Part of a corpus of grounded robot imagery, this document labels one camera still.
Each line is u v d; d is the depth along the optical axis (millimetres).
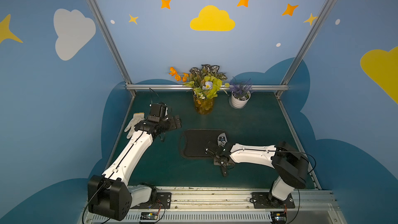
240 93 1002
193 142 954
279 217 722
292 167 454
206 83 917
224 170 828
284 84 1155
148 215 717
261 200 746
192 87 1008
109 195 390
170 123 733
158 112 614
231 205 743
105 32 847
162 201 749
